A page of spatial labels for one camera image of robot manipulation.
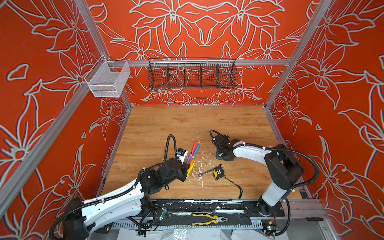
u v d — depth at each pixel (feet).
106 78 3.03
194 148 3.11
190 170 2.80
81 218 1.36
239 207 2.43
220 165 2.88
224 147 2.24
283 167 1.53
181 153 2.15
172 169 1.81
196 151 3.06
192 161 2.94
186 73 3.29
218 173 2.67
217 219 2.29
